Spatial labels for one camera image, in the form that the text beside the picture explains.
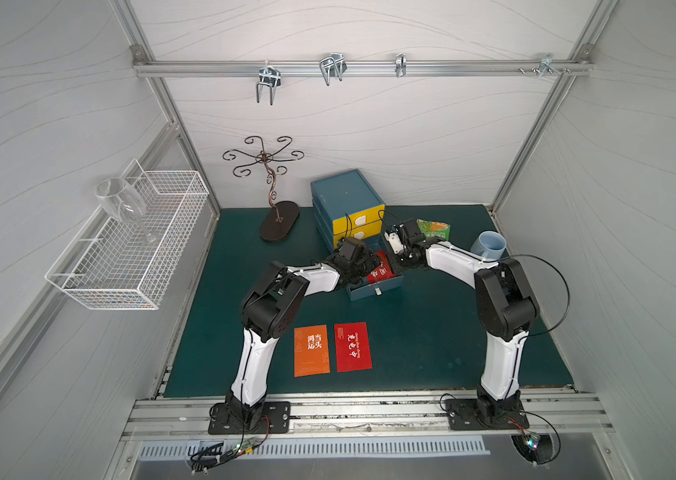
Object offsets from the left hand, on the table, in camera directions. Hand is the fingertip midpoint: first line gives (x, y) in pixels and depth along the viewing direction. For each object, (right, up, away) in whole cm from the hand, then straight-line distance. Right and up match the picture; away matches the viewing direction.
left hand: (381, 264), depth 98 cm
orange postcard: (-22, -24, -14) cm, 35 cm away
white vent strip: (-18, -41, -27) cm, 53 cm away
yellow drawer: (-7, +11, -1) cm, 13 cm away
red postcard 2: (+1, -3, +4) cm, 5 cm away
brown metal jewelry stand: (-37, +16, +17) cm, 44 cm away
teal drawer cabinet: (-12, +19, -7) cm, 23 cm away
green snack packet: (+22, +12, +14) cm, 28 cm away
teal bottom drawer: (-7, -7, -7) cm, 12 cm away
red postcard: (-10, -23, -12) cm, 28 cm away
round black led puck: (+35, -42, -26) cm, 61 cm away
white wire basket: (-60, +3, -31) cm, 68 cm away
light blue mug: (+40, +6, +7) cm, 41 cm away
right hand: (+4, +2, +2) cm, 5 cm away
